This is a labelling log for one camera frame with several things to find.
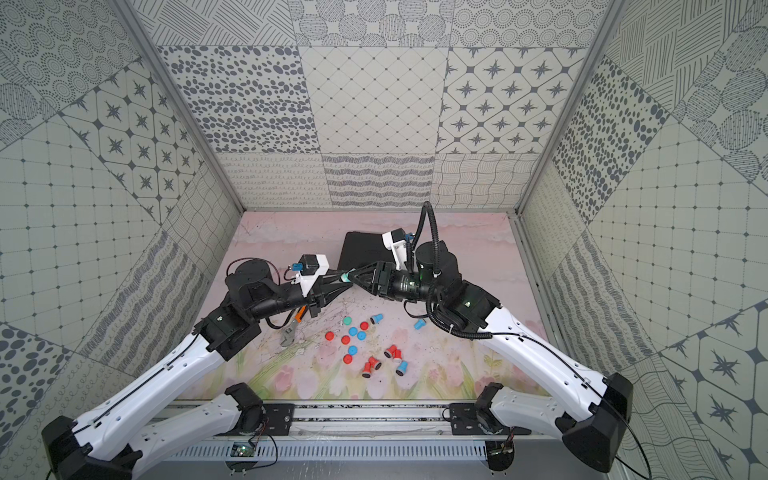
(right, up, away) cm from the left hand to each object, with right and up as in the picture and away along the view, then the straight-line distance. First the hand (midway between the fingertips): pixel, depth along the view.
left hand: (352, 281), depth 62 cm
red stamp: (+9, -24, +22) cm, 33 cm away
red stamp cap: (-1, -18, +28) cm, 34 cm away
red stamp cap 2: (-6, -21, +26) cm, 34 cm away
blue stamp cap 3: (-4, -24, +24) cm, 34 cm away
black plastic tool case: (-3, +5, +43) cm, 43 cm away
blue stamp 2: (+17, -17, +28) cm, 37 cm away
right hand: (0, 0, 0) cm, 0 cm away
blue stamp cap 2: (-1, -20, +26) cm, 33 cm away
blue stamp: (+11, -27, +20) cm, 35 cm away
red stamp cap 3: (-5, -26, +22) cm, 34 cm away
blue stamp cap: (-4, -20, +28) cm, 34 cm away
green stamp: (-2, +1, +1) cm, 2 cm away
